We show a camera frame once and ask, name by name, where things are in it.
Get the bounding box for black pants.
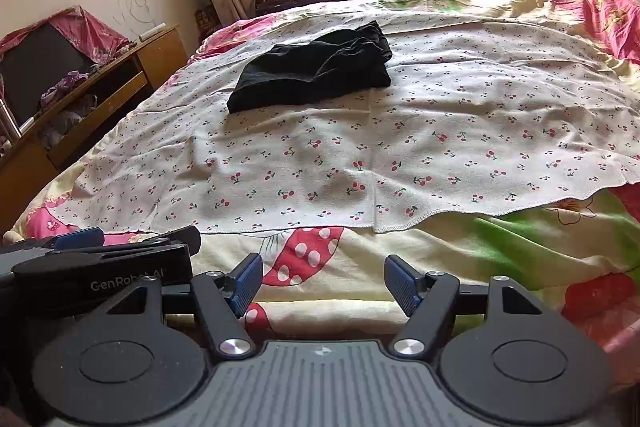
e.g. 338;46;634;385
227;20;393;114

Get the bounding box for pink floral bed quilt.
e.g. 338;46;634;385
1;0;639;387

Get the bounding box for purple cloth on cabinet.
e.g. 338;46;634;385
39;70;89;109

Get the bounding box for black television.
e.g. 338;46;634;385
1;23;93;126

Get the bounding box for pink cloth on television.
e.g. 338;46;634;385
0;5;134;66

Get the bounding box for white paper roll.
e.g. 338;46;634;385
139;23;166;42

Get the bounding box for white cherry print sheet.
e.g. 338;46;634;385
52;11;639;233

